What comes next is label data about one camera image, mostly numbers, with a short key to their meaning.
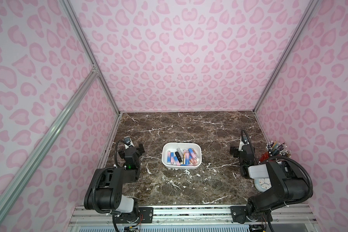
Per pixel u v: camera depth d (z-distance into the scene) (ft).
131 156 2.27
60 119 2.11
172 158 3.01
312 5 2.26
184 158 2.96
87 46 2.69
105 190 1.45
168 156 3.03
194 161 2.96
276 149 2.60
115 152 2.07
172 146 3.13
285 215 2.40
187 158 2.90
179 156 3.04
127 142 2.49
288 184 1.46
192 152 3.04
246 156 2.31
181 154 3.09
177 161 2.97
